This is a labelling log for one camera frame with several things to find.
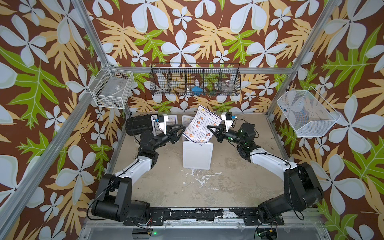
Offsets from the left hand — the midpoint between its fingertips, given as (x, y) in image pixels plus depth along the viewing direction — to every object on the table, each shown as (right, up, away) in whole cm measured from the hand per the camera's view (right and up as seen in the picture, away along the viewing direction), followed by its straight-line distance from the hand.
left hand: (184, 125), depth 74 cm
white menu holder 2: (-8, +4, +19) cm, 21 cm away
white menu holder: (+7, -17, +8) cm, 20 cm away
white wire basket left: (-43, +23, +12) cm, 50 cm away
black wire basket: (+6, +32, +24) cm, 40 cm away
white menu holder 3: (+1, +4, +17) cm, 17 cm away
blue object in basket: (+7, +23, +20) cm, 31 cm away
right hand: (+12, -1, +1) cm, 12 cm away
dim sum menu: (+7, -2, +4) cm, 8 cm away
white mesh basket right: (+69, +6, +8) cm, 70 cm away
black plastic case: (-35, +1, +33) cm, 48 cm away
